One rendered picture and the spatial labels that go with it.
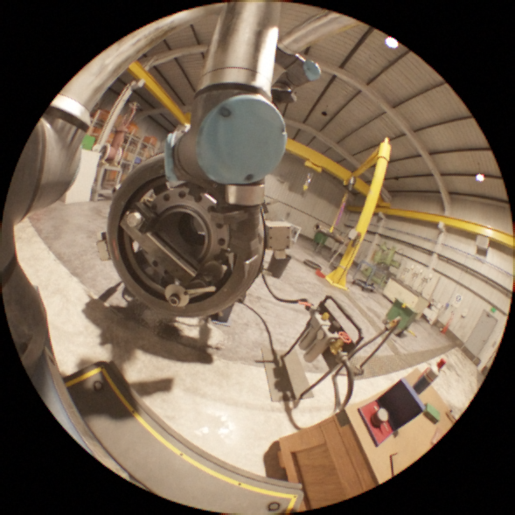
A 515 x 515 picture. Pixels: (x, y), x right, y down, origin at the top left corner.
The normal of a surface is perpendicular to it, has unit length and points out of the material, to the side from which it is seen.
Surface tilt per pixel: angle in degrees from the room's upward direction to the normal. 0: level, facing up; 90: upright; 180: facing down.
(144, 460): 0
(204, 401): 0
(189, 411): 0
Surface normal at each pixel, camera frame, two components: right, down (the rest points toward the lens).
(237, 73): 0.21, 0.52
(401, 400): -0.88, -0.39
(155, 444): 0.36, -0.89
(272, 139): 0.62, 0.52
